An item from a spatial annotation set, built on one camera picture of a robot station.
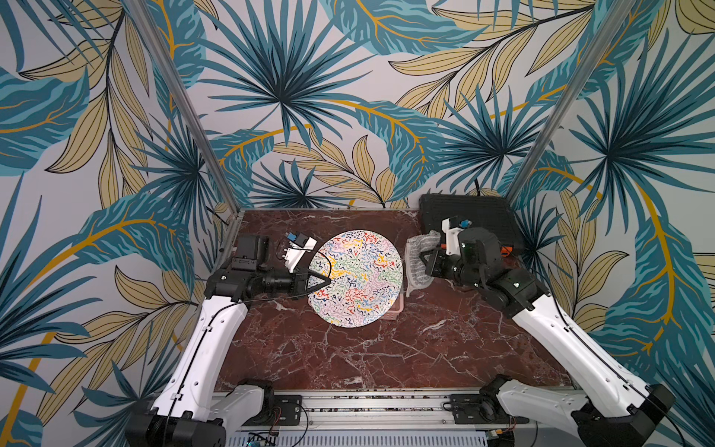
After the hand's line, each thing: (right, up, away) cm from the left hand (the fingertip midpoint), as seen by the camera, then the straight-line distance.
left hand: (326, 286), depth 67 cm
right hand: (+23, +8, +4) cm, 25 cm away
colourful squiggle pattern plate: (+10, +3, +3) cm, 11 cm away
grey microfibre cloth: (+22, +3, +2) cm, 22 cm away
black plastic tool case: (+59, +21, +40) cm, 74 cm away
